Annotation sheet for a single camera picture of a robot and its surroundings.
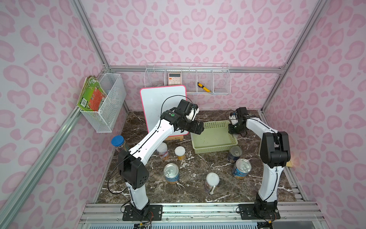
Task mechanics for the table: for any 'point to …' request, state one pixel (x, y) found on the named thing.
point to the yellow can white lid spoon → (213, 179)
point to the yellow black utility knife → (201, 85)
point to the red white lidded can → (162, 150)
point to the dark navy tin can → (234, 153)
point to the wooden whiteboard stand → (179, 137)
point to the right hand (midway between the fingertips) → (230, 129)
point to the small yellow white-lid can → (180, 151)
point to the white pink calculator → (174, 78)
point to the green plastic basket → (215, 138)
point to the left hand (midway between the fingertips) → (196, 124)
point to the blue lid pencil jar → (118, 142)
